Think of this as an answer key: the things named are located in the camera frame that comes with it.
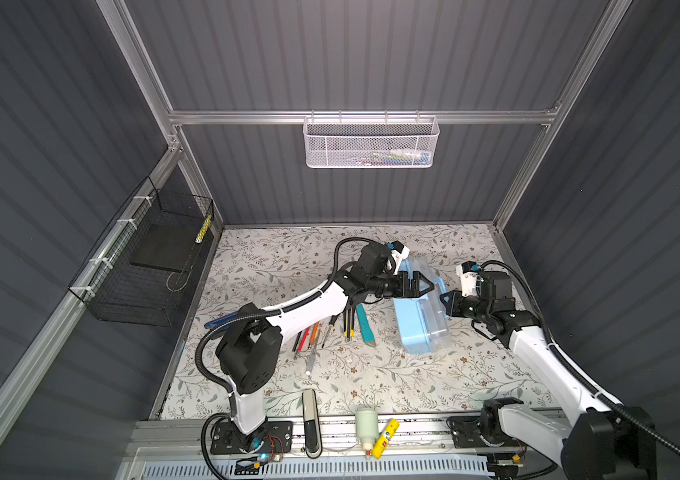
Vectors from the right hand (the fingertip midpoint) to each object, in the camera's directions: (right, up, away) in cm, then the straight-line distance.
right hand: (447, 298), depth 84 cm
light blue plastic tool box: (-9, -5, -7) cm, 12 cm away
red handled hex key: (-42, -14, +6) cm, 45 cm away
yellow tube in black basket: (-68, +19, -3) cm, 71 cm away
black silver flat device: (-36, -32, -15) cm, 51 cm away
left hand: (-8, +4, -6) cm, 11 cm away
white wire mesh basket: (-18, +59, +39) cm, 74 cm away
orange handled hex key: (-38, -11, +8) cm, 41 cm away
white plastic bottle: (-24, -27, -16) cm, 40 cm away
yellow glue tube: (-18, -31, -11) cm, 38 cm away
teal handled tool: (-22, -13, +7) cm, 26 cm away
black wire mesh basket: (-79, +8, -12) cm, 81 cm away
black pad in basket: (-76, +15, -6) cm, 78 cm away
